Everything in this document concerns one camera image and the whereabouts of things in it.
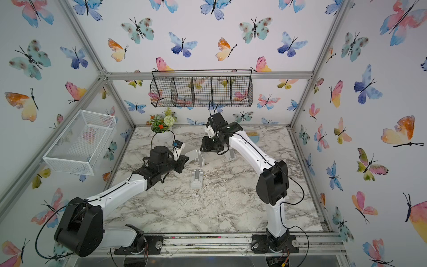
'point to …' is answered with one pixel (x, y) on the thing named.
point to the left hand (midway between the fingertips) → (188, 155)
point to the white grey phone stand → (194, 155)
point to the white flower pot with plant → (162, 131)
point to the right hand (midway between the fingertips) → (204, 147)
